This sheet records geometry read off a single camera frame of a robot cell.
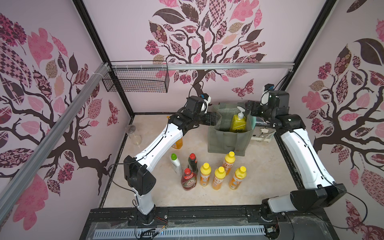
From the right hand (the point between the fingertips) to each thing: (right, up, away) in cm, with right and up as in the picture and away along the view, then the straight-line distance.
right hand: (255, 102), depth 72 cm
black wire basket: (-68, +20, +22) cm, 74 cm away
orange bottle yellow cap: (-25, -34, -3) cm, 43 cm away
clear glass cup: (-70, -21, +26) cm, 78 cm away
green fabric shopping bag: (-16, -19, +9) cm, 27 cm away
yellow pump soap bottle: (-4, -10, +17) cm, 20 cm away
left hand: (-21, -8, +4) cm, 22 cm away
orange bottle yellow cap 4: (-9, -35, -4) cm, 36 cm away
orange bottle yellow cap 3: (-13, -28, 0) cm, 31 cm away
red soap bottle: (-33, -40, +2) cm, 52 cm away
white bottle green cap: (-40, -32, +5) cm, 52 cm away
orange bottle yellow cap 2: (-19, -34, -4) cm, 39 cm away
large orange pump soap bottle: (-41, -24, +22) cm, 53 cm away
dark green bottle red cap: (-31, -31, +5) cm, 45 cm away
